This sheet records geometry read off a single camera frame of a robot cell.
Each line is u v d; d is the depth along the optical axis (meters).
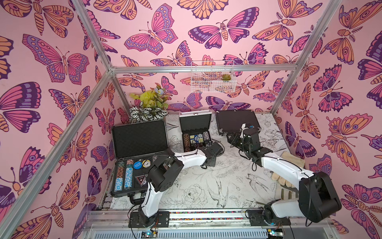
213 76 0.95
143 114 0.90
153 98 1.04
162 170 0.53
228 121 1.08
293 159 0.95
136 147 0.93
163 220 0.73
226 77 0.93
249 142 0.66
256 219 0.73
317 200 0.42
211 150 0.75
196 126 1.06
